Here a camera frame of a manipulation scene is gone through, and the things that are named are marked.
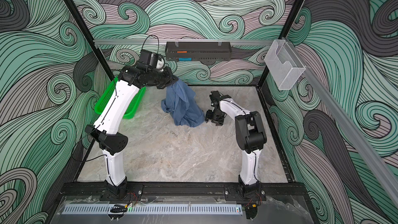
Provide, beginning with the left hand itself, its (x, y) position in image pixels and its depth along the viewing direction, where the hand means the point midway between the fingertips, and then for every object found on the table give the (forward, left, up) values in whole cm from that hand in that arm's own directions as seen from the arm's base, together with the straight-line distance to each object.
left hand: (178, 76), depth 73 cm
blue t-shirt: (-8, -1, -9) cm, 12 cm away
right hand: (-5, -19, -34) cm, 39 cm away
